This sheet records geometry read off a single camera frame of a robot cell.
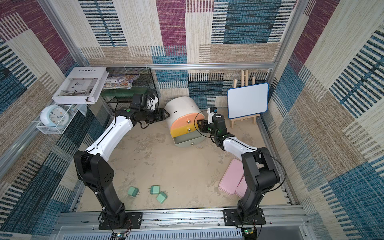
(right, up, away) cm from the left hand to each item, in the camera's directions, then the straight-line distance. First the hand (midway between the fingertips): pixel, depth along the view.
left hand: (165, 115), depth 85 cm
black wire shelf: (-39, +14, +26) cm, 49 cm away
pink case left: (+38, -35, 0) cm, 51 cm away
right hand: (+20, -2, +6) cm, 21 cm away
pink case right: (+42, -39, -4) cm, 58 cm away
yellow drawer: (+7, -9, +6) cm, 13 cm away
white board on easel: (+52, +10, +14) cm, 54 cm away
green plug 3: (-1, -43, -6) cm, 44 cm away
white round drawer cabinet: (+7, +6, +9) cm, 13 cm away
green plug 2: (-5, -40, -4) cm, 41 cm away
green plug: (-16, -41, -4) cm, 44 cm away
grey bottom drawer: (+14, -15, +8) cm, 22 cm away
